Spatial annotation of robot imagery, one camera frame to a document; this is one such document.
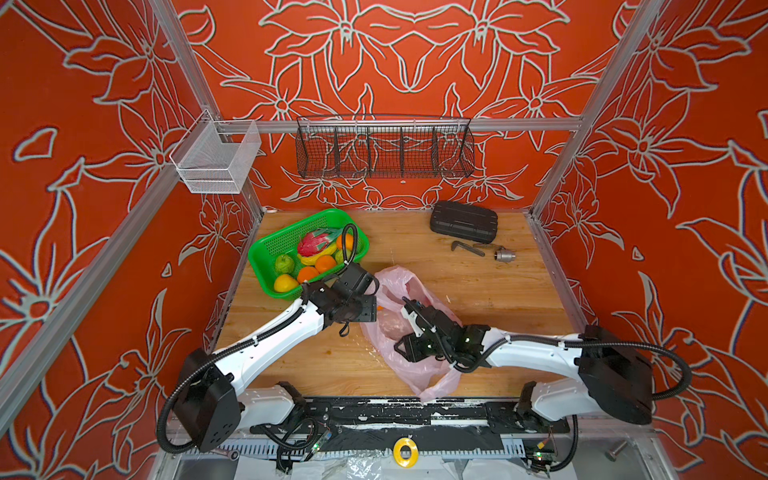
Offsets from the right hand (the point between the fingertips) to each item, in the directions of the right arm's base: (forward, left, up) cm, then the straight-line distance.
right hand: (394, 345), depth 79 cm
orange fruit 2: (+27, +22, +2) cm, 35 cm away
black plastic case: (+45, -28, +1) cm, 53 cm away
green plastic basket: (+33, +44, 0) cm, 55 cm away
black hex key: (+37, -30, -6) cm, 48 cm away
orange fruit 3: (+38, +15, 0) cm, 40 cm away
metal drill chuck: (+32, -40, -3) cm, 51 cm away
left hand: (+9, +7, +7) cm, 13 cm away
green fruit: (+28, +36, 0) cm, 45 cm away
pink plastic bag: (-8, -9, -2) cm, 12 cm away
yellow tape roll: (-25, -2, -4) cm, 26 cm away
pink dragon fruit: (+35, +27, +3) cm, 44 cm away
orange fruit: (+24, +27, 0) cm, 36 cm away
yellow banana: (+31, +28, -1) cm, 41 cm away
